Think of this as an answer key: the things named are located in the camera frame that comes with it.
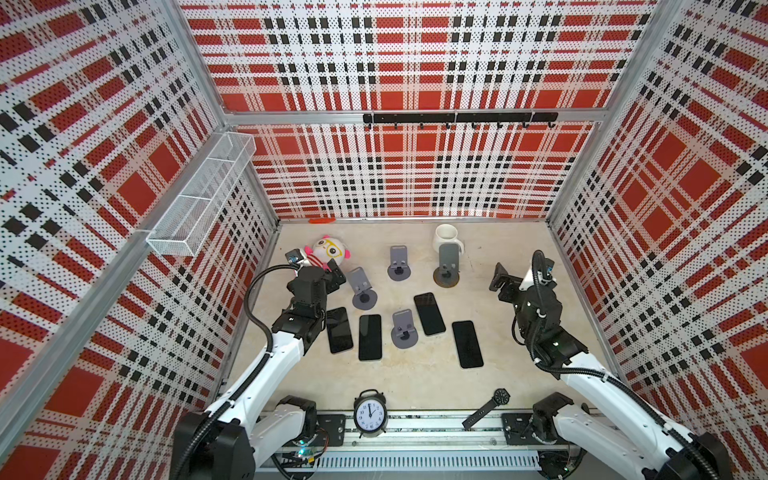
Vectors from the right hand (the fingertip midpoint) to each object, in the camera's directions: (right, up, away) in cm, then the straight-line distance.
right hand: (514, 270), depth 78 cm
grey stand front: (-29, -19, +8) cm, 36 cm away
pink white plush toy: (-57, +5, +26) cm, 63 cm away
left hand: (-52, -1, +4) cm, 52 cm away
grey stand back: (-31, -2, +27) cm, 41 cm away
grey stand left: (-42, -11, +21) cm, 48 cm away
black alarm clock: (-38, -36, -3) cm, 52 cm away
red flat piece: (-64, +18, +49) cm, 83 cm away
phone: (-21, -15, +18) cm, 32 cm away
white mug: (-13, +12, +33) cm, 37 cm away
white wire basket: (-98, +12, +12) cm, 99 cm away
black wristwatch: (-3, -34, +1) cm, 34 cm away
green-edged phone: (-49, -19, +13) cm, 55 cm away
